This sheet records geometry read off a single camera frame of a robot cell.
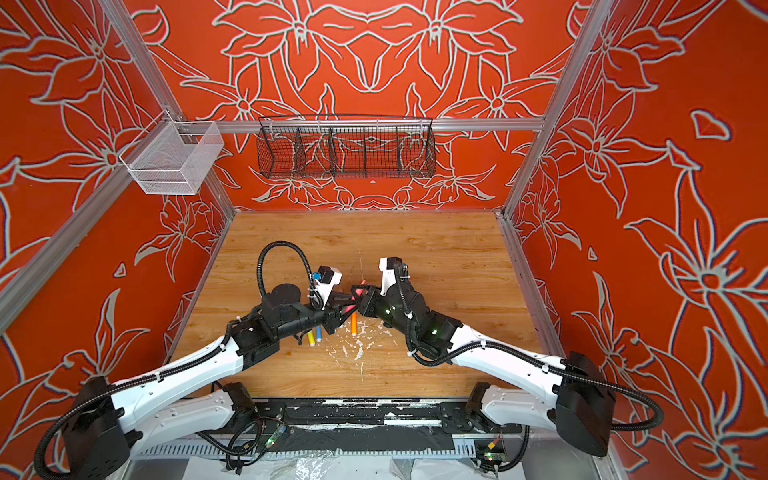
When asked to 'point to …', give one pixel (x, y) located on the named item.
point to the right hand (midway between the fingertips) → (344, 290)
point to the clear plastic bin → (173, 157)
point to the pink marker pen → (359, 291)
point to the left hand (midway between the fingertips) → (358, 299)
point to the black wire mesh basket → (345, 146)
